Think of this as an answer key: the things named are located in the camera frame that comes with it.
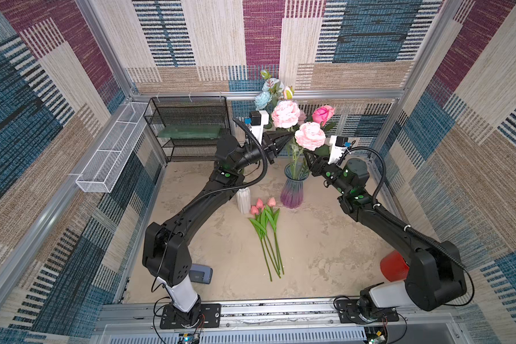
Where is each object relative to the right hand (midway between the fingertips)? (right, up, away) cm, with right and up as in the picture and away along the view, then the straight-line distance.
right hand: (307, 153), depth 77 cm
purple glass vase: (-3, -15, +18) cm, 24 cm away
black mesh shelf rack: (-57, +23, +25) cm, 66 cm away
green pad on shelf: (-47, +11, +17) cm, 51 cm away
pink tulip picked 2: (-17, -20, +20) cm, 33 cm away
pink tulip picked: (-16, -32, +15) cm, 39 cm away
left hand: (-7, +4, -15) cm, 17 cm away
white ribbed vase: (-23, -17, +12) cm, 31 cm away
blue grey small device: (-39, -45, +4) cm, 59 cm away
